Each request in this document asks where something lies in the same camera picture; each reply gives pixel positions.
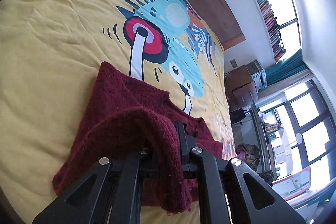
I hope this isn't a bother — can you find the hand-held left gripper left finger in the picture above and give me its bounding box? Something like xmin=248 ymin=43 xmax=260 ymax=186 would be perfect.
xmin=31 ymin=147 xmax=158 ymax=224

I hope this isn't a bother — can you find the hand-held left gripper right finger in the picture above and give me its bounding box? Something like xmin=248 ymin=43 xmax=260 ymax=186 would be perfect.
xmin=176 ymin=122 xmax=306 ymax=224

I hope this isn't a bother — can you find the dark red knit sweater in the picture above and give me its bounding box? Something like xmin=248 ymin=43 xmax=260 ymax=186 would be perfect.
xmin=52 ymin=61 xmax=223 ymax=215

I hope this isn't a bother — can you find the pile of clothes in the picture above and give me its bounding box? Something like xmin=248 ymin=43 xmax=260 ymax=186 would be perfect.
xmin=235 ymin=143 xmax=260 ymax=172

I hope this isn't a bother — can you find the black bag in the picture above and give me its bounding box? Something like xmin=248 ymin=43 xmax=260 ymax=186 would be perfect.
xmin=229 ymin=108 xmax=250 ymax=125

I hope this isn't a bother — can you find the glass-edged desk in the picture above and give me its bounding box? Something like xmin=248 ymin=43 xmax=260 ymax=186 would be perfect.
xmin=249 ymin=101 xmax=277 ymax=180

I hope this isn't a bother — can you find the wooden nightstand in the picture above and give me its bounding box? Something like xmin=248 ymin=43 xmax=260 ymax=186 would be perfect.
xmin=224 ymin=65 xmax=259 ymax=109

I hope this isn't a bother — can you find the white printer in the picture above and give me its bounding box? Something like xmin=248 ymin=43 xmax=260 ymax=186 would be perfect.
xmin=245 ymin=59 xmax=268 ymax=88

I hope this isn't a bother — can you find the red-edged white tray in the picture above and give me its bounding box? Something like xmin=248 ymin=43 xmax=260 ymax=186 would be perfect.
xmin=272 ymin=166 xmax=312 ymax=201

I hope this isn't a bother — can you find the large window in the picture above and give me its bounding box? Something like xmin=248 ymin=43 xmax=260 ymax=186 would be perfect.
xmin=283 ymin=80 xmax=336 ymax=170

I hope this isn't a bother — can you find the teal curtain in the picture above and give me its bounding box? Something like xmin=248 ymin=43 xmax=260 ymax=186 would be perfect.
xmin=266 ymin=48 xmax=304 ymax=86

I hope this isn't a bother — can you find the yellow printed bedspread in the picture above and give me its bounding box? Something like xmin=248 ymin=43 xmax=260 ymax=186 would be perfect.
xmin=0 ymin=0 xmax=235 ymax=224

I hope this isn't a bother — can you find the row of books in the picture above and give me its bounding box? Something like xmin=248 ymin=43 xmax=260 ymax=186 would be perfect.
xmin=226 ymin=0 xmax=286 ymax=62

